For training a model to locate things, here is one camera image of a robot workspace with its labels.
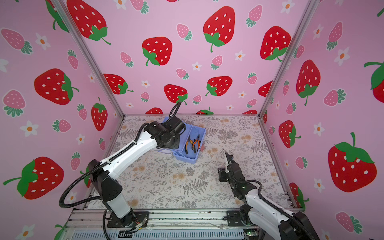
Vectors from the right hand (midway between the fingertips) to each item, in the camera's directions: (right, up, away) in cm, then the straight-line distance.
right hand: (220, 168), depth 87 cm
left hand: (-26, +16, -8) cm, 31 cm away
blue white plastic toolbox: (-25, +8, +3) cm, 26 cm away
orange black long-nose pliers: (-15, +15, +17) cm, 27 cm away
